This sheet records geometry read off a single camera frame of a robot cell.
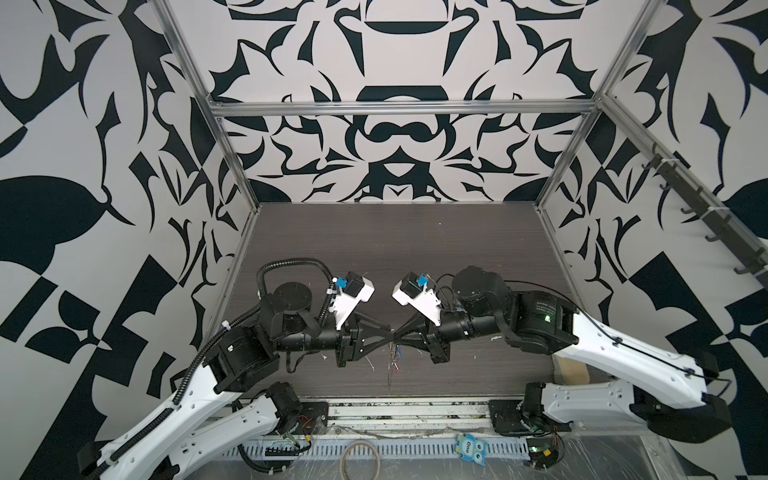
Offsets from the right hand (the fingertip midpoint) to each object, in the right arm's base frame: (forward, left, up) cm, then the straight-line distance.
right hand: (396, 340), depth 54 cm
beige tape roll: (-14, +12, -31) cm, 36 cm away
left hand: (+2, +1, +1) cm, 2 cm away
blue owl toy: (-14, -17, -31) cm, 38 cm away
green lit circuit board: (-15, -34, -34) cm, 51 cm away
